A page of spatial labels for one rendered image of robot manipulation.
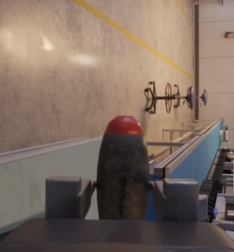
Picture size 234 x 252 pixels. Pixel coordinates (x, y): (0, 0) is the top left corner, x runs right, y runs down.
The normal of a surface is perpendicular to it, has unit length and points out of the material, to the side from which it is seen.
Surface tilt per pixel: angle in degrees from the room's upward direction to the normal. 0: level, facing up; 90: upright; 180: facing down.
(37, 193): 0
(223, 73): 90
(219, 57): 90
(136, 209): 41
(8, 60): 0
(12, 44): 0
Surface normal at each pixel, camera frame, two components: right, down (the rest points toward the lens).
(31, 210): 0.94, 0.01
